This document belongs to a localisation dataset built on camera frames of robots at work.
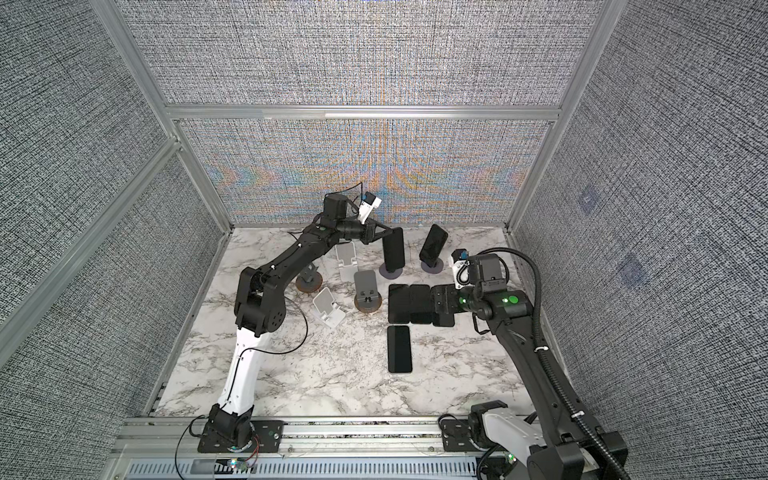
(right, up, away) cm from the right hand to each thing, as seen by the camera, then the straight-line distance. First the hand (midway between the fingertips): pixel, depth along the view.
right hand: (449, 290), depth 78 cm
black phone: (-14, +10, +17) cm, 24 cm away
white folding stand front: (-35, -6, +9) cm, 36 cm away
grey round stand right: (0, +4, +27) cm, 27 cm away
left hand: (-15, +17, +15) cm, 27 cm away
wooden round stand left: (-42, +1, +20) cm, 46 cm away
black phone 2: (0, +13, +26) cm, 29 cm away
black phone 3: (-12, -20, +14) cm, 27 cm away
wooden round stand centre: (-22, -5, +18) cm, 30 cm away
